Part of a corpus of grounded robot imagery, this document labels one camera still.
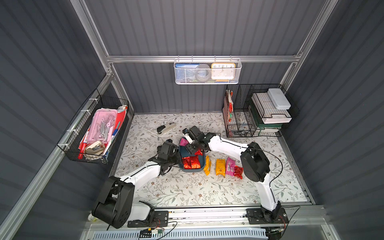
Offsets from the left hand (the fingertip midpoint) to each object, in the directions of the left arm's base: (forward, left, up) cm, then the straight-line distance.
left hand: (181, 157), depth 89 cm
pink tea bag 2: (+10, -1, +2) cm, 10 cm away
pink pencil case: (+4, +37, +25) cm, 45 cm away
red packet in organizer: (+34, -33, +12) cm, 49 cm away
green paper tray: (+21, -55, +4) cm, 59 cm away
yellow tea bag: (-5, -23, -3) cm, 24 cm away
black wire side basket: (-8, +44, +29) cm, 53 cm away
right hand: (+9, -7, +1) cm, 12 cm away
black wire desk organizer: (+39, -49, -6) cm, 63 cm away
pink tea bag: (-6, -29, -2) cm, 29 cm away
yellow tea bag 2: (-6, -15, -2) cm, 17 cm away
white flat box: (+35, -65, +16) cm, 76 cm away
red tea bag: (-3, -6, -2) cm, 7 cm away
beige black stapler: (+23, +14, -2) cm, 27 cm away
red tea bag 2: (+5, -11, -4) cm, 12 cm away
